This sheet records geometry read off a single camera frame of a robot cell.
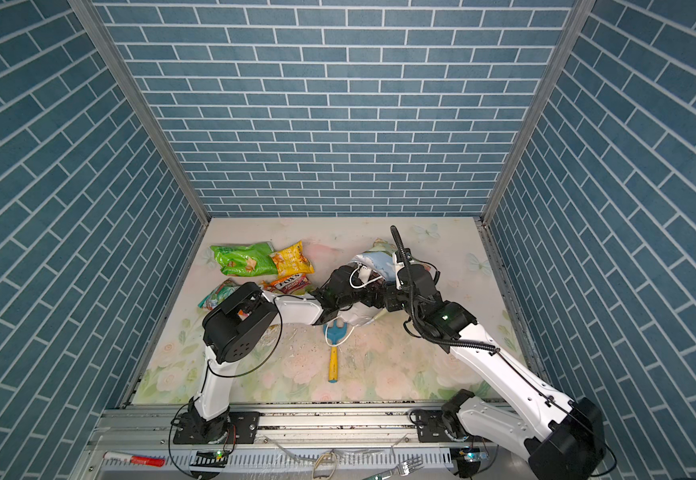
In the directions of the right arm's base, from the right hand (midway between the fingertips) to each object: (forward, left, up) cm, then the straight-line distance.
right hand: (388, 278), depth 78 cm
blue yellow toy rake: (-9, +15, -18) cm, 25 cm away
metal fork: (-39, -6, -21) cm, 44 cm away
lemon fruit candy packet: (+6, +33, -16) cm, 37 cm away
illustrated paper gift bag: (+4, +3, -1) cm, 6 cm away
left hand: (+7, +1, -14) cm, 15 cm away
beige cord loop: (-38, +14, -22) cm, 46 cm away
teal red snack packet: (0, +53, -15) cm, 55 cm away
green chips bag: (+12, +45, -12) cm, 48 cm away
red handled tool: (-42, +57, -19) cm, 74 cm away
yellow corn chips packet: (+15, +33, -16) cm, 40 cm away
